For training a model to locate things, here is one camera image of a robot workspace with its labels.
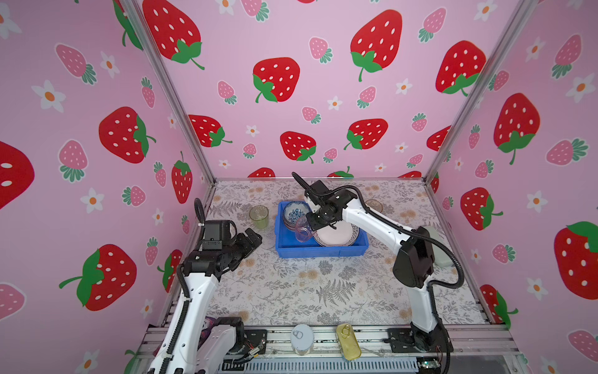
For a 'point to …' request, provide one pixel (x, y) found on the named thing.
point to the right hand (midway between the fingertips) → (310, 222)
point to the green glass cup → (259, 214)
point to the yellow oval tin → (350, 344)
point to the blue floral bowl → (294, 214)
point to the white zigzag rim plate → (345, 234)
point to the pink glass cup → (304, 230)
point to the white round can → (302, 339)
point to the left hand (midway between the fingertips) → (254, 242)
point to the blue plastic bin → (287, 246)
